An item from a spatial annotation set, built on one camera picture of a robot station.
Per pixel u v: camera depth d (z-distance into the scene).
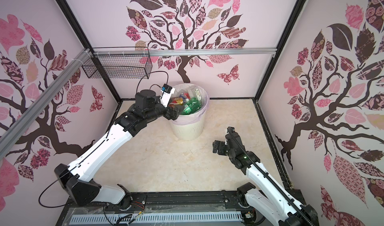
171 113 0.62
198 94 0.88
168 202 0.74
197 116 0.76
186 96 0.90
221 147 0.71
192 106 0.82
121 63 0.95
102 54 0.91
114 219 0.70
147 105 0.52
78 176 0.39
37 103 0.60
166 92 0.58
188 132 0.87
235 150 0.59
